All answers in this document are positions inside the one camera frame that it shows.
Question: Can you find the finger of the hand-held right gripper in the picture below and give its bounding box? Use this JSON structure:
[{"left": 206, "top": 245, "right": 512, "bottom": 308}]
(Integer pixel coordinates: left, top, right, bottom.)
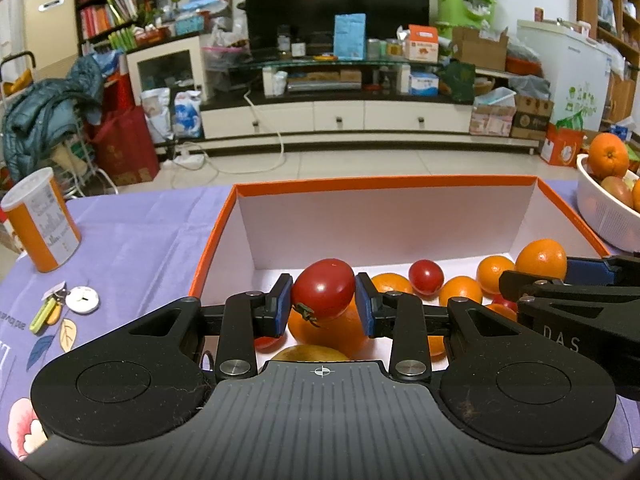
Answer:
[
  {"left": 499, "top": 270, "right": 640, "bottom": 306},
  {"left": 565, "top": 255, "right": 640, "bottom": 286}
]

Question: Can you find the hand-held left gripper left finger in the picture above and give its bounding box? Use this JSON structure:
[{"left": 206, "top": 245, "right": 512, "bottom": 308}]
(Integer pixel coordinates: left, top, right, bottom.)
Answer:
[{"left": 97, "top": 273, "right": 294, "bottom": 382}]

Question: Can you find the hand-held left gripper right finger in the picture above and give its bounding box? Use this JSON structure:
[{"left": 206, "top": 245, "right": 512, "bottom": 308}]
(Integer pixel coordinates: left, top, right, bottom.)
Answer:
[{"left": 355, "top": 272, "right": 543, "bottom": 382}]

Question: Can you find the large orange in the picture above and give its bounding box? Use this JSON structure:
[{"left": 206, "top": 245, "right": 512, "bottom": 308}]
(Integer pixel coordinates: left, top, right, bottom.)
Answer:
[{"left": 287, "top": 305, "right": 373, "bottom": 358}]

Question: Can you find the yellow-green apple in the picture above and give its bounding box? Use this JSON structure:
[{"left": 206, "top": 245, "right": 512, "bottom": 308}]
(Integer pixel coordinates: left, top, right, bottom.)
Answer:
[{"left": 270, "top": 345, "right": 351, "bottom": 362}]

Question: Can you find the orange cardboard box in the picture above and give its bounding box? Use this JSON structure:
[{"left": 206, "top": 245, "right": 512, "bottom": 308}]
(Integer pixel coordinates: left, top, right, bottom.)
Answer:
[{"left": 188, "top": 175, "right": 613, "bottom": 363}]

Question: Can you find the white plastic fruit bowl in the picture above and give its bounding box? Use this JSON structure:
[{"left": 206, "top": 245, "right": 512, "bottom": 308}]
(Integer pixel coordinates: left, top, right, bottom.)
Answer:
[{"left": 576, "top": 154, "right": 640, "bottom": 253}]

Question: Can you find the brown-red fruit in bowl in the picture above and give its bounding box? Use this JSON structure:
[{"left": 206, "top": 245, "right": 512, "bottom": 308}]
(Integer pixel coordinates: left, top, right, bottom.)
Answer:
[{"left": 600, "top": 175, "right": 635, "bottom": 208}]

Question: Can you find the orange gift box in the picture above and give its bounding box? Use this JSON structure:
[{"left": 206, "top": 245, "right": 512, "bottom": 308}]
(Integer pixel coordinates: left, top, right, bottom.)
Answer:
[{"left": 539, "top": 122, "right": 586, "bottom": 167}]

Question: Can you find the purple floral tablecloth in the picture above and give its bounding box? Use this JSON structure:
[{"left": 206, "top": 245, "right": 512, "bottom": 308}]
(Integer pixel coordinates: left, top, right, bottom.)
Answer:
[{"left": 0, "top": 179, "right": 640, "bottom": 463}]

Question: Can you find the stack of brown cartons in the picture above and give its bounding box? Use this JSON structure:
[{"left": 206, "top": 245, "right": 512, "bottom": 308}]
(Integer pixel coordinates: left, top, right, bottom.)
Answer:
[{"left": 511, "top": 94, "right": 555, "bottom": 141}]

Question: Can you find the pink pack with lid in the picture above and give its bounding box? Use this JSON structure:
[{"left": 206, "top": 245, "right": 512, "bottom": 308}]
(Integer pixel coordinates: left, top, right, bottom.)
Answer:
[{"left": 470, "top": 87, "right": 517, "bottom": 137}]

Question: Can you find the white television stand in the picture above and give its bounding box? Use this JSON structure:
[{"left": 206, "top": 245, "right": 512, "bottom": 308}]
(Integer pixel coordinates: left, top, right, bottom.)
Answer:
[{"left": 200, "top": 52, "right": 543, "bottom": 156}]

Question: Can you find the white chest freezer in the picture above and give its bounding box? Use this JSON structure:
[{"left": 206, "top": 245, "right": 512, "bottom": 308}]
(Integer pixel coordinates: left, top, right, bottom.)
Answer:
[{"left": 516, "top": 19, "right": 618, "bottom": 133}]

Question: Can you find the white round tag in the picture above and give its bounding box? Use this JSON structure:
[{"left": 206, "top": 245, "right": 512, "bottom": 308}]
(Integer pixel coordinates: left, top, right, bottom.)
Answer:
[{"left": 65, "top": 286, "right": 101, "bottom": 315}]

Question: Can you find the dark green bag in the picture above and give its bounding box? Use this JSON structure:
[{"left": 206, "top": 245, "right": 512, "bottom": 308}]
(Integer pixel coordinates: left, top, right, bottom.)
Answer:
[{"left": 440, "top": 61, "right": 476, "bottom": 105}]

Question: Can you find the blue and white plastic pack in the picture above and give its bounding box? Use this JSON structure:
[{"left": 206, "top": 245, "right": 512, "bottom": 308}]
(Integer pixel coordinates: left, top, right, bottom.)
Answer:
[{"left": 172, "top": 91, "right": 203, "bottom": 138}]

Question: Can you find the blue and white tissue box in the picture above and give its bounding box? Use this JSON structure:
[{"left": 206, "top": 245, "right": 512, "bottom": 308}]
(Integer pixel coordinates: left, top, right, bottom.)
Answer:
[{"left": 409, "top": 72, "right": 440, "bottom": 97}]

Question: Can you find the red shopping bag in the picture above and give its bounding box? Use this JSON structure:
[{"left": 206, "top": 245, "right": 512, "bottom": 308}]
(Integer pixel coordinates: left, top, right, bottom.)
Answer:
[{"left": 86, "top": 75, "right": 161, "bottom": 187}]

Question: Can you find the white bottle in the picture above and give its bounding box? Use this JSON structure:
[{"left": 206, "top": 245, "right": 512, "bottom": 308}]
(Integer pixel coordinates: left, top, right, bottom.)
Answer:
[{"left": 262, "top": 67, "right": 289, "bottom": 97}]

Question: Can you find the white plastic bag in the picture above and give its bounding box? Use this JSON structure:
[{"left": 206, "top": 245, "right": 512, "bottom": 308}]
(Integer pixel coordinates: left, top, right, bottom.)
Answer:
[{"left": 141, "top": 87, "right": 173, "bottom": 143}]

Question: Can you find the brown cardboard box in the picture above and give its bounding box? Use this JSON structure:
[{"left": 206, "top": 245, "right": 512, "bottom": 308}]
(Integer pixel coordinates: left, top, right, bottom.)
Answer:
[{"left": 452, "top": 26, "right": 510, "bottom": 72}]

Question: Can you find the orange and white canister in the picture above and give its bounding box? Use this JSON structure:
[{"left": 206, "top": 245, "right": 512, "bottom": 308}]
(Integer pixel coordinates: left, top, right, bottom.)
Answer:
[{"left": 0, "top": 166, "right": 82, "bottom": 274}]

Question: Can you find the orange and white carton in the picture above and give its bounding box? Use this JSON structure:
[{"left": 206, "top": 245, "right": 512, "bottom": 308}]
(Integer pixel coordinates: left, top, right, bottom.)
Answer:
[{"left": 404, "top": 24, "right": 440, "bottom": 63}]

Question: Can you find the clear plastic bag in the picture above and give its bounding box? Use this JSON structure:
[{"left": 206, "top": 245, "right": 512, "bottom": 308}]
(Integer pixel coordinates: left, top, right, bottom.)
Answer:
[{"left": 202, "top": 15, "right": 251, "bottom": 73}]

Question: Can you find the wooden bookshelf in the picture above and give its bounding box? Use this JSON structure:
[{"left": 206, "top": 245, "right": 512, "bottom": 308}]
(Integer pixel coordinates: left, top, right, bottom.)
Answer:
[{"left": 575, "top": 0, "right": 640, "bottom": 126}]

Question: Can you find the blue paper bag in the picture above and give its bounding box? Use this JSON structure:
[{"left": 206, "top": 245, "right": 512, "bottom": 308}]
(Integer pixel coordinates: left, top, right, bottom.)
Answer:
[{"left": 334, "top": 12, "right": 367, "bottom": 58}]

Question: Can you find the white cabinet with glass door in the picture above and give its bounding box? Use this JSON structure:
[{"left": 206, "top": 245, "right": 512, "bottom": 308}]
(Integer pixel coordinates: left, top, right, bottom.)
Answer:
[{"left": 125, "top": 35, "right": 208, "bottom": 106}]

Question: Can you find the teal tissue box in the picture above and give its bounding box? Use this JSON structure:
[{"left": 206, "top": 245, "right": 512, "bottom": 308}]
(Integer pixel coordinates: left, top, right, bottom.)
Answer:
[{"left": 175, "top": 14, "right": 206, "bottom": 36}]

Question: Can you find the blue down jacket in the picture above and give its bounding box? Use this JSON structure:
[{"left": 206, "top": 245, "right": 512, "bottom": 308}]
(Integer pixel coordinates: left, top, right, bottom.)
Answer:
[{"left": 1, "top": 55, "right": 106, "bottom": 181}]

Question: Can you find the black television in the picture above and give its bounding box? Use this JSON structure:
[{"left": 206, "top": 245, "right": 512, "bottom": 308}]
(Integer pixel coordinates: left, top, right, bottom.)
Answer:
[{"left": 242, "top": 0, "right": 431, "bottom": 56}]

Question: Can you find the dark bookshelf with books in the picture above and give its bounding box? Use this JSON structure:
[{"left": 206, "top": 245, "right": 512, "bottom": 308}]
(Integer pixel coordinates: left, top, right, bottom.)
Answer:
[{"left": 74, "top": 0, "right": 141, "bottom": 56}]

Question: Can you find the shopping trolley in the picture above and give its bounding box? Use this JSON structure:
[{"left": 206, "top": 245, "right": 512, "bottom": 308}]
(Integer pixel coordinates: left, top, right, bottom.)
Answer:
[{"left": 0, "top": 52, "right": 118, "bottom": 196}]

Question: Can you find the cream standing air conditioner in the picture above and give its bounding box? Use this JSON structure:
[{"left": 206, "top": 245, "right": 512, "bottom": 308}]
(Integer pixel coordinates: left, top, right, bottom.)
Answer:
[{"left": 24, "top": 0, "right": 81, "bottom": 78}]

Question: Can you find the white power cable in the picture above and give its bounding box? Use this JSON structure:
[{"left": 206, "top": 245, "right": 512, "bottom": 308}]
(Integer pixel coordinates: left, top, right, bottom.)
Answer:
[{"left": 242, "top": 89, "right": 287, "bottom": 163}]

